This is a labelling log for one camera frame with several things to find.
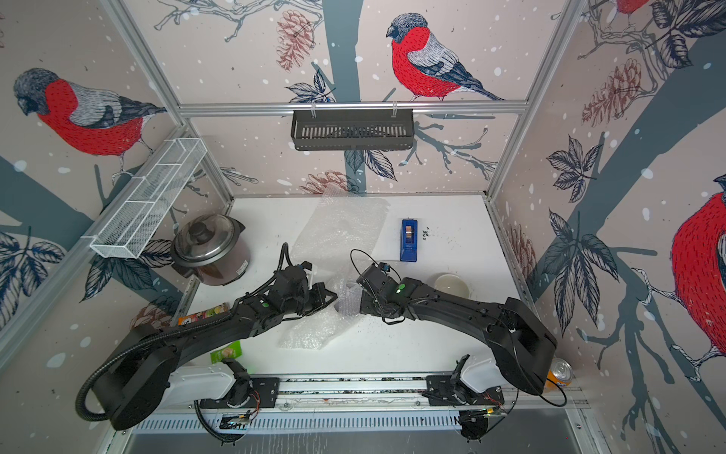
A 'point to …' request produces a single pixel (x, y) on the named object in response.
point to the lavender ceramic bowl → (349, 299)
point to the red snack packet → (217, 309)
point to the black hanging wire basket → (352, 129)
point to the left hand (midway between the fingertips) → (343, 292)
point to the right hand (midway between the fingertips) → (366, 302)
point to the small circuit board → (234, 422)
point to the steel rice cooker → (209, 248)
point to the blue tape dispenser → (408, 240)
